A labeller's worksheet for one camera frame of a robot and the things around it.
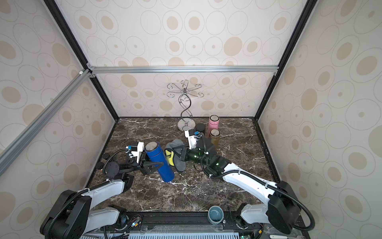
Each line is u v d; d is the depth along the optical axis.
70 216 0.41
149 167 0.62
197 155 0.62
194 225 0.73
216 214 0.76
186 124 1.13
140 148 0.60
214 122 0.90
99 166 0.95
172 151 0.69
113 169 0.57
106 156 0.87
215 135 0.84
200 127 0.87
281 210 0.40
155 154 0.60
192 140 0.66
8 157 0.51
